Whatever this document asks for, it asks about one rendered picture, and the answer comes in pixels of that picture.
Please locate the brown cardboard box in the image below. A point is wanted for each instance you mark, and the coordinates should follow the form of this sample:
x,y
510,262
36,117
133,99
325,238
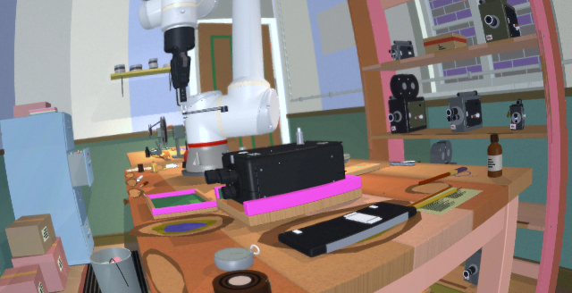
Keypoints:
x,y
29,235

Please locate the brown door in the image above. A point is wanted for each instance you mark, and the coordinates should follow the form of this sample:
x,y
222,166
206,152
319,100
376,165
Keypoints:
x,y
221,61

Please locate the window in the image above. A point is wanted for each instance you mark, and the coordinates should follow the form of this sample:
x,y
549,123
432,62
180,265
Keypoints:
x,y
451,11

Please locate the grey wall poster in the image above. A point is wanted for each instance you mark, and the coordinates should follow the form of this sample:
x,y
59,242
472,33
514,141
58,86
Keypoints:
x,y
335,27

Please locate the small black film camera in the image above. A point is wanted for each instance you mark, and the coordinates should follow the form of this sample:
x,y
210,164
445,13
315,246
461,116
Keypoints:
x,y
402,50

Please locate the dark roll with pale centre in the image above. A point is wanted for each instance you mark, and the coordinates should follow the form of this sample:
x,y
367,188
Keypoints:
x,y
241,282

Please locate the yellow wall shelf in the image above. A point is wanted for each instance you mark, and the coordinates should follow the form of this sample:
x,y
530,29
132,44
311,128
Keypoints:
x,y
138,73

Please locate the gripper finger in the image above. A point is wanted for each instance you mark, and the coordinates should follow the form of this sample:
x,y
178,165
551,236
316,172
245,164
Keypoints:
x,y
182,95

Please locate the pink-edged green felt tray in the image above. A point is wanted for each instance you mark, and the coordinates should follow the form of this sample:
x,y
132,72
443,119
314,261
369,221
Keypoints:
x,y
179,201

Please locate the grey wall conduit pipe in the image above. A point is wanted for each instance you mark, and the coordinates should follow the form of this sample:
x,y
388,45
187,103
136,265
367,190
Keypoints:
x,y
286,61

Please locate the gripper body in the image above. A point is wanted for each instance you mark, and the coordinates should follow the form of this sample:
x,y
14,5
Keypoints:
x,y
179,40

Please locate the pink and wood shelf unit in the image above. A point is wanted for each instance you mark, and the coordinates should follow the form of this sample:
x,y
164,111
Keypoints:
x,y
554,105

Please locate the pale printed paper sheet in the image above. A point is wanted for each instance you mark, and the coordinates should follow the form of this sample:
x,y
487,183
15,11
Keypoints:
x,y
453,201

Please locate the black camera lens turret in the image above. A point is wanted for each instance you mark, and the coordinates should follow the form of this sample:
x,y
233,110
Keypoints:
x,y
221,178

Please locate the olive film camera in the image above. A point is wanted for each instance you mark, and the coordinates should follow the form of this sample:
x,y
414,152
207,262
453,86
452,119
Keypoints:
x,y
498,18

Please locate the small grey film camera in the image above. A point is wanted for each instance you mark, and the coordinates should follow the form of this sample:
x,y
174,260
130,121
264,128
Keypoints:
x,y
517,116

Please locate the grey film tin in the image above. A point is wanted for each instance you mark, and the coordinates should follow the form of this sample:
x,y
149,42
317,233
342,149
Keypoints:
x,y
119,68
153,63
136,67

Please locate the light blue cabinet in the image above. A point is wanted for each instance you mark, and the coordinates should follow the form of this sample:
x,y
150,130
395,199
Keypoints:
x,y
38,181

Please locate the grey metal bin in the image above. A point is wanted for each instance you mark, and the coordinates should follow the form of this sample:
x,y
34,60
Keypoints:
x,y
114,273

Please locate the black film camera body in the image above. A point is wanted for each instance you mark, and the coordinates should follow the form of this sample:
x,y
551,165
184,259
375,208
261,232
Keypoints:
x,y
290,168

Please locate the silver winding crank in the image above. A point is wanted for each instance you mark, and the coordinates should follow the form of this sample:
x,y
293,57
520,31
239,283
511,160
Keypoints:
x,y
205,110

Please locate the grey film reel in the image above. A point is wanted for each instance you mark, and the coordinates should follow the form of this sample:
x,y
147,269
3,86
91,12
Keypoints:
x,y
441,152

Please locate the silver camera top knob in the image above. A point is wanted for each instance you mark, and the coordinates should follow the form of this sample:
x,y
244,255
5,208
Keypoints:
x,y
300,136

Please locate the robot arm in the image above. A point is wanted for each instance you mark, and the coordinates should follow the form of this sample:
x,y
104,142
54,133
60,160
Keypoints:
x,y
245,38

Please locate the brown glass bottle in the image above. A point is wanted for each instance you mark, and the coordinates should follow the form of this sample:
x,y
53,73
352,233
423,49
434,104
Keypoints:
x,y
494,159

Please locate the yellow pencil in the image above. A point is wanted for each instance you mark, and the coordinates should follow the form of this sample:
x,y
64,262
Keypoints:
x,y
433,197

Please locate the pink cardboard box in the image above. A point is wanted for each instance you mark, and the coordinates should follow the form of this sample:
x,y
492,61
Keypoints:
x,y
20,282
47,266

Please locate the grey film rewinder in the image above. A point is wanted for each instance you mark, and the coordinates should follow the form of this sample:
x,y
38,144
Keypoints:
x,y
163,134

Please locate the black camera with round magazine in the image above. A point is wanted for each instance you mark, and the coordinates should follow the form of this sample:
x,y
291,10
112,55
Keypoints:
x,y
407,112

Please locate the flat wooden block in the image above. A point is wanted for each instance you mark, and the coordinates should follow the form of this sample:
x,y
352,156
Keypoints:
x,y
359,168

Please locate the pink flat box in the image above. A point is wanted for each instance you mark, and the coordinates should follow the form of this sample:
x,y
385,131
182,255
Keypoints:
x,y
31,109

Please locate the black flat case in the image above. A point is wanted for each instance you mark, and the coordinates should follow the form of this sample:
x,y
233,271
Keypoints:
x,y
344,230

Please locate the wooden cradle with pink foam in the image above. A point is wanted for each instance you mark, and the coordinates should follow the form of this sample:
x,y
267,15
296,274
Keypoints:
x,y
304,199

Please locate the grey round tin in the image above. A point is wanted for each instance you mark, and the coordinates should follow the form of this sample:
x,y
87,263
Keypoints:
x,y
233,259

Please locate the brown box with red band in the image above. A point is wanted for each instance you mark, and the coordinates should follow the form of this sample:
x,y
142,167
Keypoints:
x,y
444,44

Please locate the grey camera under bench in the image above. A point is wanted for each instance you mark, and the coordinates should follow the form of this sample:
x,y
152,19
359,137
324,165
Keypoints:
x,y
472,268

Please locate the small yellow bottle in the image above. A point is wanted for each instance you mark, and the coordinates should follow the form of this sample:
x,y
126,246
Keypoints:
x,y
154,167

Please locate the grey turret film camera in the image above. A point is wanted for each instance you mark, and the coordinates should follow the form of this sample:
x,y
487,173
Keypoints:
x,y
467,112

